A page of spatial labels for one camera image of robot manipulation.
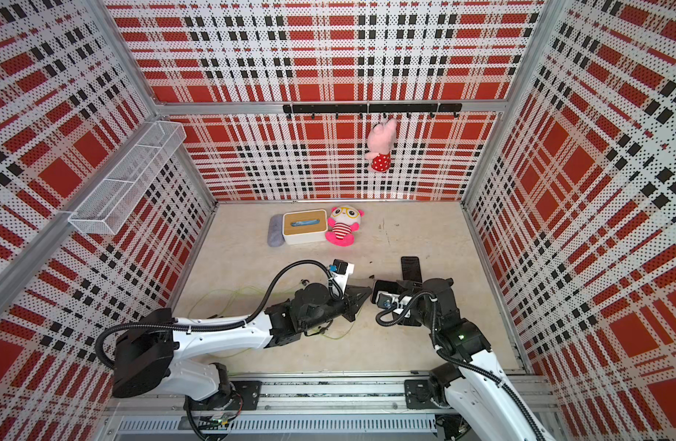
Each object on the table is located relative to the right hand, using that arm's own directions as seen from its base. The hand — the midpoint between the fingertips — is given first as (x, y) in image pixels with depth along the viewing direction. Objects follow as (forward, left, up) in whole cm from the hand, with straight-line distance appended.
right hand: (404, 288), depth 77 cm
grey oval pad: (+31, +46, -12) cm, 57 cm away
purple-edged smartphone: (-1, +6, +4) cm, 7 cm away
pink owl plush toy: (+33, +19, -10) cm, 39 cm away
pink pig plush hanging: (+46, +5, +18) cm, 50 cm away
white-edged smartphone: (+15, -6, -14) cm, 22 cm away
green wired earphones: (+8, +57, -16) cm, 60 cm away
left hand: (-3, +9, +4) cm, 10 cm away
